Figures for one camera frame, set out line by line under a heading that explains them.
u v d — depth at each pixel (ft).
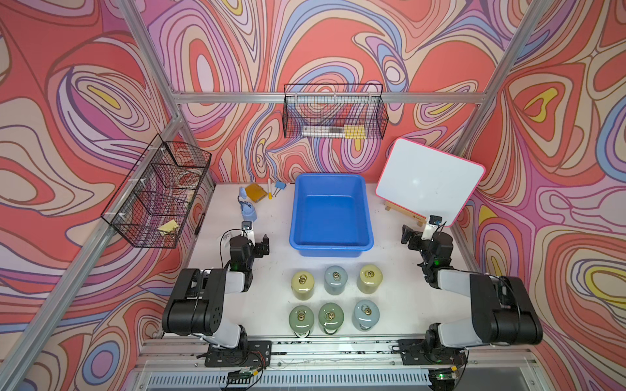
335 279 2.63
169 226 2.36
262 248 2.81
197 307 1.47
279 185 3.92
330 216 3.54
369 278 2.63
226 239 2.53
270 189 3.80
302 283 2.60
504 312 1.46
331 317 2.39
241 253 2.33
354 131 2.84
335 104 3.12
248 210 3.29
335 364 2.40
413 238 2.70
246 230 2.61
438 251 2.30
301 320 2.36
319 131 2.70
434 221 2.57
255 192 3.81
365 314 2.41
